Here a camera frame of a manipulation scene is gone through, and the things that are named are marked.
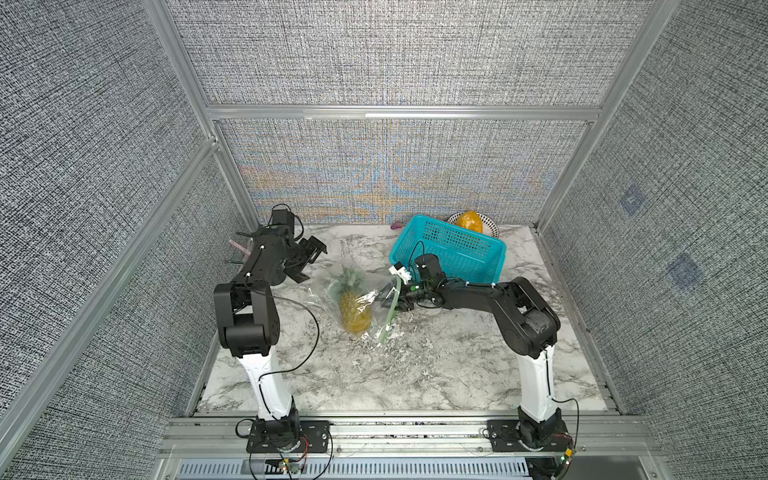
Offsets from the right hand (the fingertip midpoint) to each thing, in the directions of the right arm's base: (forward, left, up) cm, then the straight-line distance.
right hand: (377, 294), depth 89 cm
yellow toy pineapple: (-5, +6, 0) cm, 8 cm away
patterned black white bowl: (+35, -44, -8) cm, 57 cm away
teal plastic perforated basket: (+22, -32, -10) cm, 40 cm away
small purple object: (+38, -7, -11) cm, 40 cm away
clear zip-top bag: (-2, -2, +4) cm, 5 cm away
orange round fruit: (+34, -35, -4) cm, 49 cm away
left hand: (+12, +17, +3) cm, 21 cm away
